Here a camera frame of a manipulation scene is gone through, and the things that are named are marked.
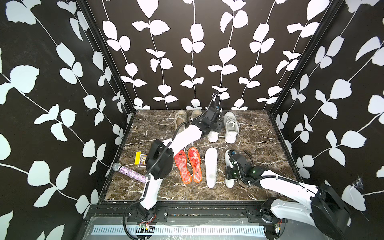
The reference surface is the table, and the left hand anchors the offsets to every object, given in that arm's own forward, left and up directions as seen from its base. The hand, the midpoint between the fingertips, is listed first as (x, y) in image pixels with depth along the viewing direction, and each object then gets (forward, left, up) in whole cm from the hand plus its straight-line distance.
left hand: (219, 120), depth 89 cm
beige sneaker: (+15, +25, -12) cm, 31 cm away
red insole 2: (-18, +15, -18) cm, 30 cm away
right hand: (-24, 0, -15) cm, 29 cm away
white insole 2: (-33, -3, -17) cm, 37 cm away
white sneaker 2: (+3, -10, -13) cm, 17 cm away
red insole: (-16, +24, -19) cm, 35 cm away
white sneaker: (-3, +3, -14) cm, 14 cm away
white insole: (-14, +5, -20) cm, 25 cm away
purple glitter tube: (-21, +60, -16) cm, 66 cm away
